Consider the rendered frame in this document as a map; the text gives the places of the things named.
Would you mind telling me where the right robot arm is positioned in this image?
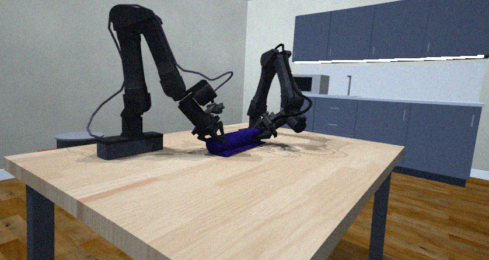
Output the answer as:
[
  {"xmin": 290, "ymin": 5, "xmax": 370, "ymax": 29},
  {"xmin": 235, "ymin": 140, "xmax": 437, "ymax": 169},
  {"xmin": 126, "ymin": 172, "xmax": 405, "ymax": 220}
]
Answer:
[{"xmin": 96, "ymin": 5, "xmax": 217, "ymax": 145}]

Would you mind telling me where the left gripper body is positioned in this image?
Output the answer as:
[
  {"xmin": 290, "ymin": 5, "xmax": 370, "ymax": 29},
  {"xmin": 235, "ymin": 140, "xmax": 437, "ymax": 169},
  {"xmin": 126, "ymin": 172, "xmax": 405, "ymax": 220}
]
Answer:
[{"xmin": 261, "ymin": 112, "xmax": 285, "ymax": 138}]

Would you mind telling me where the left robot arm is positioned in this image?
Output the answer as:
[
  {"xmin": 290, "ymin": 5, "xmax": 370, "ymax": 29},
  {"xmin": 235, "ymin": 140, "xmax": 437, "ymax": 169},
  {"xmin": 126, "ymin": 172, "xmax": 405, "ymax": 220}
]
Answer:
[{"xmin": 239, "ymin": 49, "xmax": 306, "ymax": 133}]

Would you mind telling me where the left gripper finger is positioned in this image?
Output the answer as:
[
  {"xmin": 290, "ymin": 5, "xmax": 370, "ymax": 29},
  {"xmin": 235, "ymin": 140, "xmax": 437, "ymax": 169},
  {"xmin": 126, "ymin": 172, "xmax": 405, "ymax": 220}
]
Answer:
[
  {"xmin": 253, "ymin": 130, "xmax": 271, "ymax": 141},
  {"xmin": 252, "ymin": 118, "xmax": 263, "ymax": 129}
]

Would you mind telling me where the dark blue towel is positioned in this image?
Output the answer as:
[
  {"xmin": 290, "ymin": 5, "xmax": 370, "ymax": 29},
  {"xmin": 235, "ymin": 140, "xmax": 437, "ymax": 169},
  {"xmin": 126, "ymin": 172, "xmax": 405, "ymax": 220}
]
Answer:
[{"xmin": 205, "ymin": 128, "xmax": 266, "ymax": 157}]

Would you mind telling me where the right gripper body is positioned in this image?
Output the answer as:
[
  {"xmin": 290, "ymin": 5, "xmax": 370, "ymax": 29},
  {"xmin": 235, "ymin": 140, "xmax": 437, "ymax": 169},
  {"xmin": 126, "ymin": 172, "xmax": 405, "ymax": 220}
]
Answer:
[{"xmin": 188, "ymin": 103, "xmax": 220, "ymax": 137}]

